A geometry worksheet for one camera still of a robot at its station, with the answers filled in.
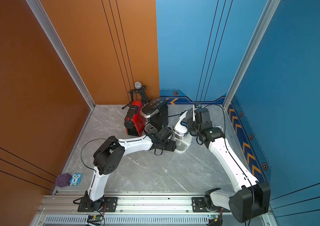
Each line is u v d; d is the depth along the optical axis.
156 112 0.86
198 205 0.72
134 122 0.89
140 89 1.00
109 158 0.54
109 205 0.74
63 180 0.77
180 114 1.12
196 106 0.68
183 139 0.81
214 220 0.70
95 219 0.72
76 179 0.81
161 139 0.74
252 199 0.37
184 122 0.77
